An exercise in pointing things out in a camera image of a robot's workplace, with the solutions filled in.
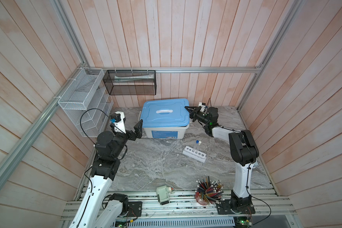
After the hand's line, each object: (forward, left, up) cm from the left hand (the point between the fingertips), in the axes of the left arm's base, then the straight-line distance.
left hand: (134, 121), depth 67 cm
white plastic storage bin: (+11, -15, -25) cm, 31 cm away
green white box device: (-25, -13, -30) cm, 41 cm away
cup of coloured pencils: (-26, -36, -24) cm, 51 cm away
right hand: (+22, -27, -12) cm, 37 cm away
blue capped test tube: (0, -34, -19) cm, 39 cm away
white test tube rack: (-1, -34, -31) cm, 46 cm away
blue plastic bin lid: (+20, -14, -16) cm, 29 cm away
